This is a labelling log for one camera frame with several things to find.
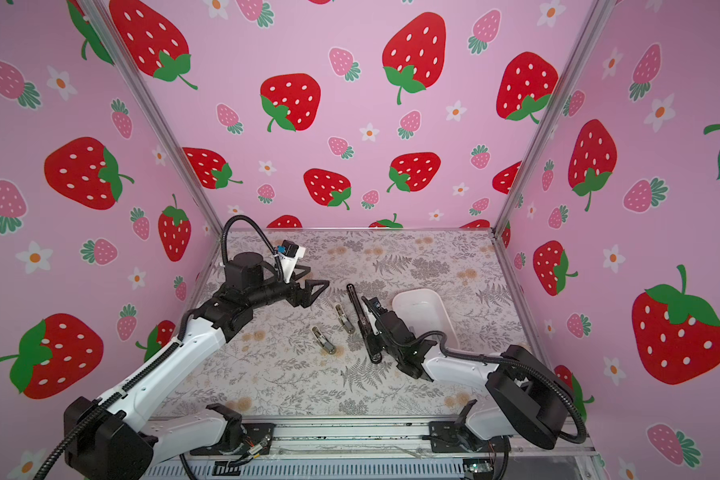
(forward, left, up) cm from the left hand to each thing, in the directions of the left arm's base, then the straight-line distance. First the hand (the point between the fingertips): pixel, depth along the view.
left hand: (318, 274), depth 75 cm
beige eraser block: (-6, +1, -25) cm, 26 cm away
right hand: (-5, -11, -19) cm, 22 cm away
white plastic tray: (+5, -31, -27) cm, 41 cm away
